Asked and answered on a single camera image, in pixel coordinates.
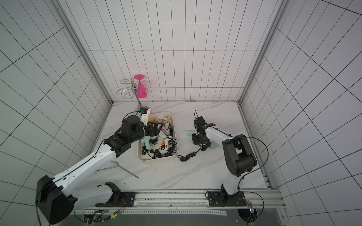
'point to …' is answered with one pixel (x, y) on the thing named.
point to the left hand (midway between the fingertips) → (157, 126)
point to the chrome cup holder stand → (135, 85)
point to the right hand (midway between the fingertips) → (193, 140)
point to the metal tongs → (118, 165)
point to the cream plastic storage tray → (172, 135)
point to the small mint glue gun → (189, 132)
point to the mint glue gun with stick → (213, 144)
